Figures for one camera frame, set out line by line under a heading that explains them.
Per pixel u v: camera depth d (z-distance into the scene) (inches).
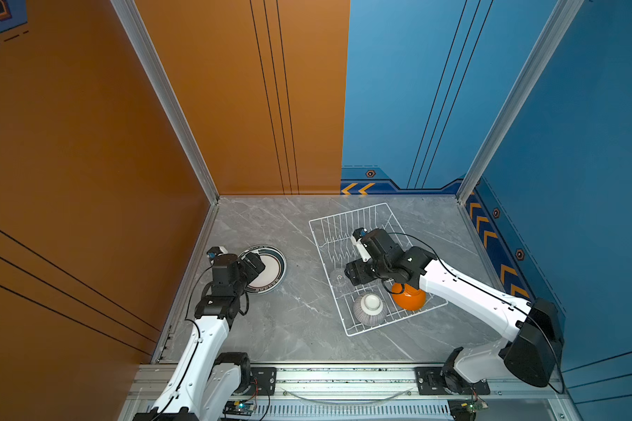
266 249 39.1
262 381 28.9
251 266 28.9
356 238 28.6
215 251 28.0
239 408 27.8
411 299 32.8
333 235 40.4
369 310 31.3
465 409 27.8
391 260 23.2
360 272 27.4
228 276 23.5
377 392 28.8
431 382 28.5
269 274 36.6
